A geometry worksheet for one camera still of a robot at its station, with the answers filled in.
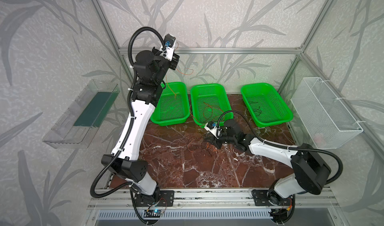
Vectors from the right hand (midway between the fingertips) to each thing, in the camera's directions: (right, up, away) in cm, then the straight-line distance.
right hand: (206, 132), depth 83 cm
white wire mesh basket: (+52, +8, -20) cm, 56 cm away
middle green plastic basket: (+3, +18, +33) cm, 37 cm away
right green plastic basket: (+46, +15, +29) cm, 56 cm away
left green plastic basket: (-25, +14, +29) cm, 40 cm away
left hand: (-13, +42, -25) cm, 51 cm away
